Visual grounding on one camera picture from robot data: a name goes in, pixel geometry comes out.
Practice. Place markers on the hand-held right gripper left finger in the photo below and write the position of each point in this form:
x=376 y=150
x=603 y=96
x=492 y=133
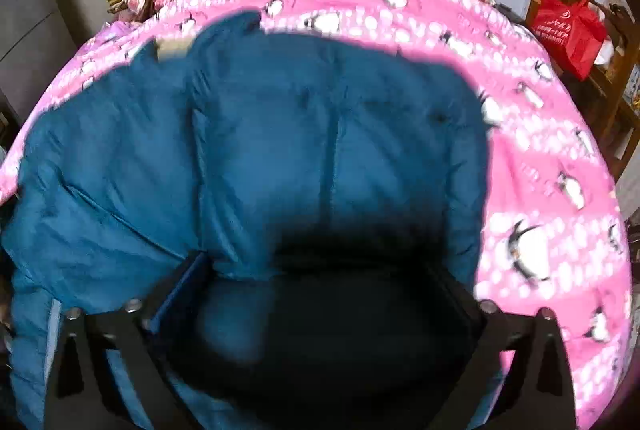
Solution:
x=181 y=281

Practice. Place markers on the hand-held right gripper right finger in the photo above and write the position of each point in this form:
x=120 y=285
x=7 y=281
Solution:
x=475 y=316

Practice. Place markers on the teal quilted down jacket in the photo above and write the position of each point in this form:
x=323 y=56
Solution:
x=300 y=134

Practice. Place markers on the pink penguin print blanket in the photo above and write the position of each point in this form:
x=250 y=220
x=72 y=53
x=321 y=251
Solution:
x=550 y=159

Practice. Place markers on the wooden shelf rack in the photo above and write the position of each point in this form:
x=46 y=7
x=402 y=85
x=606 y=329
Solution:
x=612 y=79

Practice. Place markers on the grey refrigerator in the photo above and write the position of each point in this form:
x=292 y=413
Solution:
x=30 y=34

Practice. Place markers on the red shopping bag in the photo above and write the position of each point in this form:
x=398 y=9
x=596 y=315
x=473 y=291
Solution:
x=565 y=34

